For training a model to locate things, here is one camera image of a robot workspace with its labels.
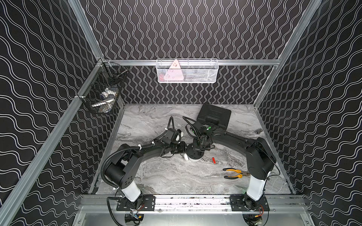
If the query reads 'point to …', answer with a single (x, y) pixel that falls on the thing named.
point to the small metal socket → (259, 131)
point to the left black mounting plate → (146, 202)
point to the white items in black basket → (107, 97)
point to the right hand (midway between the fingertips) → (196, 149)
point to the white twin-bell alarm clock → (194, 155)
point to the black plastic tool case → (212, 114)
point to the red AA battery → (214, 161)
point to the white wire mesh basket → (200, 70)
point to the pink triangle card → (174, 75)
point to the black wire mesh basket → (107, 75)
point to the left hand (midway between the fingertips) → (187, 147)
